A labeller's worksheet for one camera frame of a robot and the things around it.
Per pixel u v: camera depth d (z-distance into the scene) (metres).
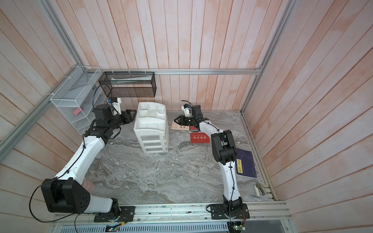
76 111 0.82
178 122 0.98
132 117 0.73
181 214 0.74
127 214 0.73
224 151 0.60
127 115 0.70
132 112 0.77
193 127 0.83
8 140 0.52
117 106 0.70
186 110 0.94
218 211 0.73
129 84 1.06
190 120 0.90
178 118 0.95
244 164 0.88
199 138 1.04
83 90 0.82
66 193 0.40
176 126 1.11
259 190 0.80
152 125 0.86
